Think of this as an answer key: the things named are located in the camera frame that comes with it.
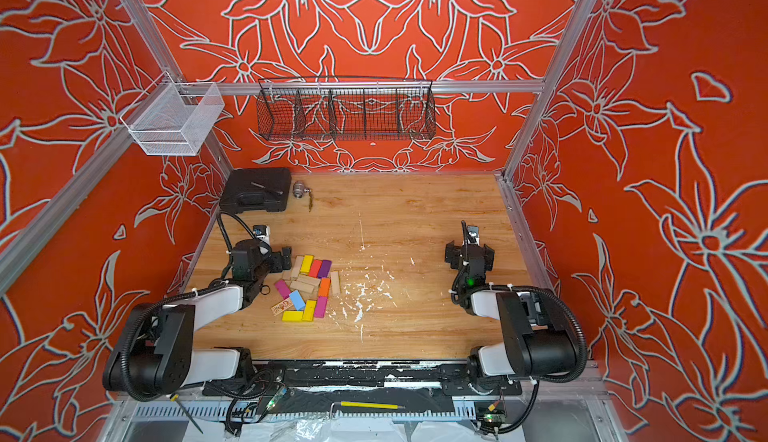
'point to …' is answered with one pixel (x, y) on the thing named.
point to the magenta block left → (283, 288)
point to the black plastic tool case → (256, 190)
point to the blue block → (298, 300)
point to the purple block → (324, 268)
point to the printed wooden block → (281, 306)
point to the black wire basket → (346, 109)
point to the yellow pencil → (370, 405)
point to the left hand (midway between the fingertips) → (275, 246)
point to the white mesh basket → (175, 118)
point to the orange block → (324, 287)
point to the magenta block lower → (321, 306)
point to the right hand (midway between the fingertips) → (470, 241)
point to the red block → (315, 268)
